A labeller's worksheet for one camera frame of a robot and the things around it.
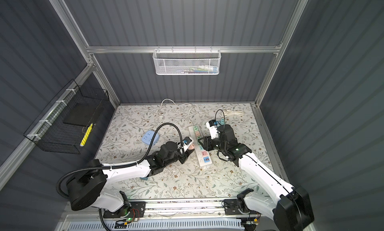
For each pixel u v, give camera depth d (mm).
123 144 987
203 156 889
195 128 963
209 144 684
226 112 1128
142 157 598
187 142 693
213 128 708
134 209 726
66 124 731
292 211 390
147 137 984
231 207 737
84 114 776
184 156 718
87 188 433
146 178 823
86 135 695
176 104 1225
